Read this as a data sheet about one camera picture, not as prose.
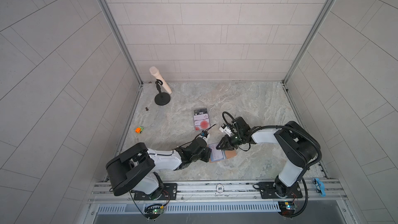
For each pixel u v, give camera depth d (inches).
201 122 35.9
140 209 26.7
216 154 31.9
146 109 39.2
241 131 28.7
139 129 34.9
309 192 27.7
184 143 26.6
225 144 30.6
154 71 33.9
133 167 17.7
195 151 25.3
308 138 19.2
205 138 30.1
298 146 18.5
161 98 40.9
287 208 26.7
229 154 31.7
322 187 27.8
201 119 36.0
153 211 25.4
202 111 36.9
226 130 33.1
